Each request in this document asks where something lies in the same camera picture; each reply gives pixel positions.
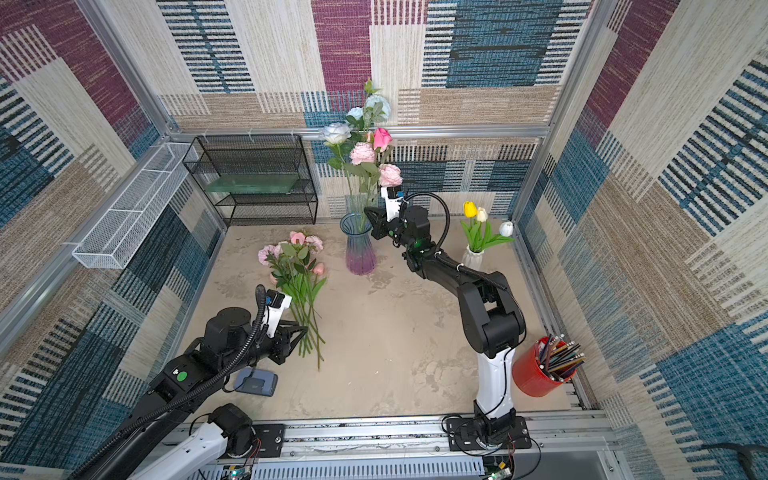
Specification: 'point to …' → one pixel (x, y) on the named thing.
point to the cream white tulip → (481, 214)
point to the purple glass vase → (360, 251)
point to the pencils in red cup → (557, 357)
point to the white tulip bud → (506, 229)
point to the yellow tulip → (470, 209)
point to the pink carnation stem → (272, 254)
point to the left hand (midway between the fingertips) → (303, 327)
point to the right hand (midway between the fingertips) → (370, 211)
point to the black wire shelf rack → (259, 154)
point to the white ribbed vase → (472, 260)
